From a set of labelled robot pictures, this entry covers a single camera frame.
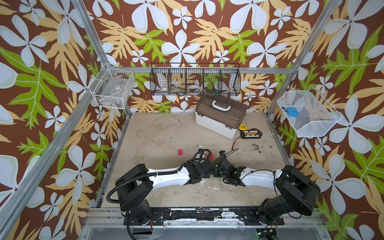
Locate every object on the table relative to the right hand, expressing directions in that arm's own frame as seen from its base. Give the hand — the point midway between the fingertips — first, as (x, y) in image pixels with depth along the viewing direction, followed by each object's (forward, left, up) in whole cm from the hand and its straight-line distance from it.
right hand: (212, 168), depth 91 cm
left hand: (-1, +7, +6) cm, 9 cm away
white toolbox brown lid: (+28, -6, +19) cm, 35 cm away
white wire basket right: (+15, -53, +30) cm, 63 cm away
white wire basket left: (+36, +59, +35) cm, 77 cm away
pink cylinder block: (+12, +21, 0) cm, 24 cm away
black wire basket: (+50, +9, +31) cm, 59 cm away
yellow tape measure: (+32, -26, +1) cm, 41 cm away
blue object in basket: (+23, -47, +25) cm, 58 cm away
